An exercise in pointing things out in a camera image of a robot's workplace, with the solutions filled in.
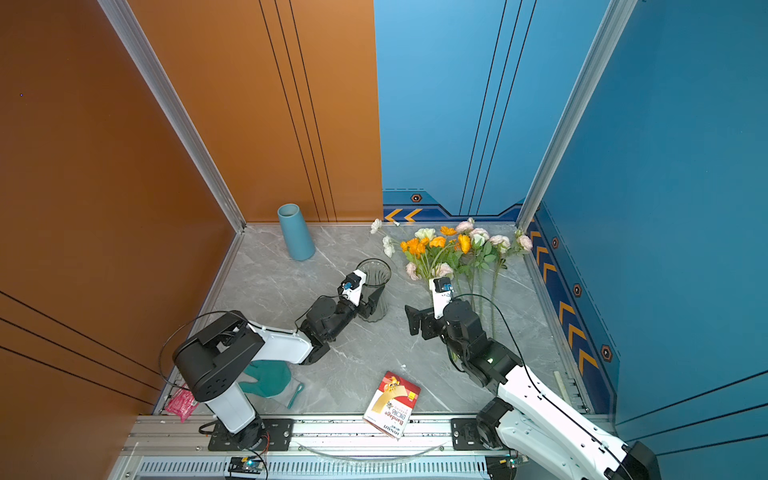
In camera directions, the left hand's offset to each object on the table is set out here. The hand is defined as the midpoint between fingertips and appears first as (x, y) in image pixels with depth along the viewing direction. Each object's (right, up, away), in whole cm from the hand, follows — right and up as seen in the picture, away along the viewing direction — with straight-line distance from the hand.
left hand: (375, 278), depth 83 cm
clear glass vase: (+1, +1, 0) cm, 2 cm away
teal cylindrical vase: (-28, +10, +21) cm, 36 cm away
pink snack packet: (-50, -32, -6) cm, 60 cm away
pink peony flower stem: (+22, +1, +18) cm, 28 cm away
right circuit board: (+31, -44, -13) cm, 56 cm away
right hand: (+12, -6, -7) cm, 15 cm away
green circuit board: (-30, -44, -12) cm, 55 cm away
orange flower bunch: (+19, +9, +25) cm, 32 cm away
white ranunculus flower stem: (+3, +11, +26) cm, 28 cm away
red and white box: (+5, -31, -9) cm, 33 cm away
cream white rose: (+17, +14, +28) cm, 36 cm away
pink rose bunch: (+36, +7, +22) cm, 43 cm away
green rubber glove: (-29, -27, -1) cm, 40 cm away
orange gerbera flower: (+13, +9, +15) cm, 22 cm away
